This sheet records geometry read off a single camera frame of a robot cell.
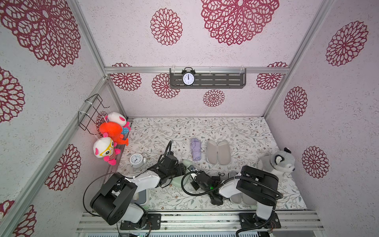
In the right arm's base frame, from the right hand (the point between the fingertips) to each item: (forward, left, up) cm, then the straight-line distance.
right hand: (189, 174), depth 90 cm
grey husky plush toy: (0, -46, +16) cm, 48 cm away
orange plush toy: (+19, +47, +17) cm, 53 cm away
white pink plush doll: (+28, +47, +19) cm, 58 cm away
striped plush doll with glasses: (+6, +46, +20) cm, 50 cm away
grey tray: (-16, +24, +5) cm, 29 cm away
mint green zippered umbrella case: (-6, +7, +4) cm, 10 cm away
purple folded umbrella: (+17, -4, +3) cm, 18 cm away
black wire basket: (+14, +53, +32) cm, 64 cm away
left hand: (+2, +4, +1) cm, 5 cm away
